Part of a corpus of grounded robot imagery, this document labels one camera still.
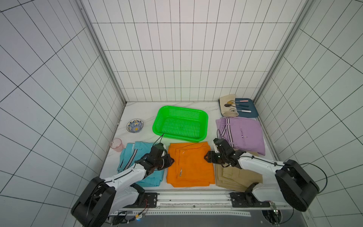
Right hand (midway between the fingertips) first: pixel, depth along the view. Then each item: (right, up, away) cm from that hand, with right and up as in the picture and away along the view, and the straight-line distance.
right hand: (203, 159), depth 87 cm
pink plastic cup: (-56, +8, +4) cm, 57 cm away
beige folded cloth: (+25, +30, +26) cm, 47 cm away
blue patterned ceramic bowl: (-49, +20, +16) cm, 55 cm away
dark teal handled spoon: (+27, +36, +30) cm, 54 cm away
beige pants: (+17, -8, -9) cm, 21 cm away
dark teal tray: (+46, +34, +31) cm, 65 cm away
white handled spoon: (+39, +31, +28) cm, 57 cm away
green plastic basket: (-14, +21, +19) cm, 32 cm away
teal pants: (-45, +5, +1) cm, 45 cm away
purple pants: (+30, +15, +11) cm, 35 cm away
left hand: (-20, -2, -2) cm, 20 cm away
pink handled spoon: (+40, +40, +34) cm, 66 cm away
